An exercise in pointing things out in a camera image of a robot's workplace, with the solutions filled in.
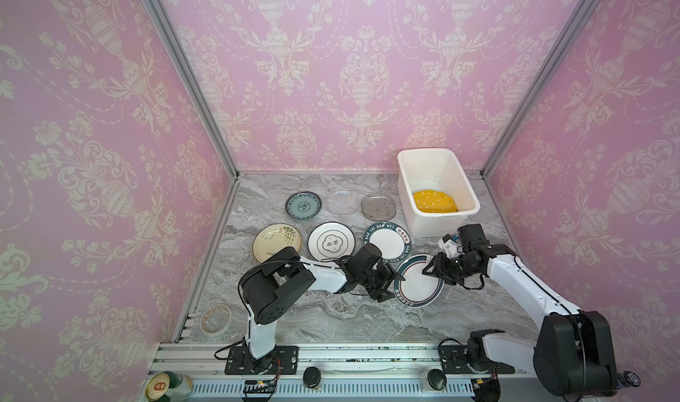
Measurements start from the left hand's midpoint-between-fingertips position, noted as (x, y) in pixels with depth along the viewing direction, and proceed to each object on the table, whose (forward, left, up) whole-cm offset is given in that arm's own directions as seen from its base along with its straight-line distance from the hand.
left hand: (405, 287), depth 82 cm
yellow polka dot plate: (+36, -15, -1) cm, 40 cm away
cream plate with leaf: (+21, +47, -6) cm, 51 cm away
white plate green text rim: (+21, +1, -6) cm, 22 cm away
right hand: (+4, -8, +2) cm, 9 cm away
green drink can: (-26, +60, +5) cm, 66 cm away
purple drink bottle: (-25, -39, +16) cm, 49 cm away
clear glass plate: (+36, +6, -5) cm, 37 cm away
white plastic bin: (+49, -19, +4) cm, 53 cm away
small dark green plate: (+36, +37, -5) cm, 52 cm away
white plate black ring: (+20, +24, -5) cm, 32 cm away
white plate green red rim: (+1, -5, -4) cm, 6 cm away
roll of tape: (-8, +59, -6) cm, 60 cm away
